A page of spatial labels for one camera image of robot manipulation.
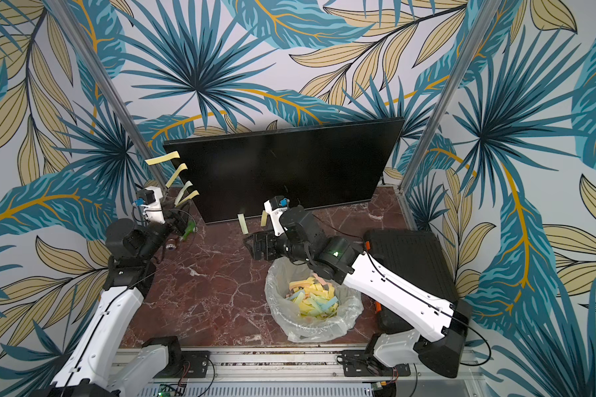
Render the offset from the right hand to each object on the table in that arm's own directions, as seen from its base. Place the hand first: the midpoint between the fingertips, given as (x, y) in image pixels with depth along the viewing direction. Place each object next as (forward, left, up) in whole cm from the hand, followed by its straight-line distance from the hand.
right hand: (254, 237), depth 65 cm
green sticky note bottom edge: (+15, +7, -14) cm, 22 cm away
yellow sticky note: (+13, +19, +3) cm, 23 cm away
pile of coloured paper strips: (-7, -17, -26) cm, 31 cm away
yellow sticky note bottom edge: (+18, 0, -15) cm, 24 cm away
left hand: (+12, +21, +1) cm, 24 cm away
